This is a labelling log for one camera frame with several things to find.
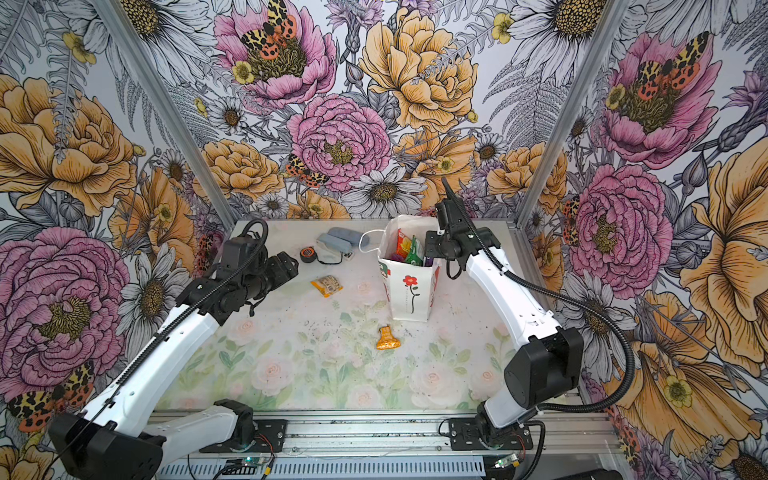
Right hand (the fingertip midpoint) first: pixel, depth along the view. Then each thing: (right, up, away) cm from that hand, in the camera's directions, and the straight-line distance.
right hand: (435, 252), depth 82 cm
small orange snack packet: (-13, -26, +7) cm, 30 cm away
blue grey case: (-28, +6, +32) cm, 43 cm away
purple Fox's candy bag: (-1, -3, +7) cm, 7 cm away
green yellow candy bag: (-6, -2, +3) cm, 7 cm away
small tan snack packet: (-33, -11, +17) cm, 39 cm away
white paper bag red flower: (-7, -6, -3) cm, 10 cm away
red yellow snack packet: (-8, +2, +8) cm, 12 cm away
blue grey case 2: (-33, +3, +28) cm, 43 cm away
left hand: (-38, -7, -5) cm, 39 cm away
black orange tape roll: (-41, -1, +25) cm, 49 cm away
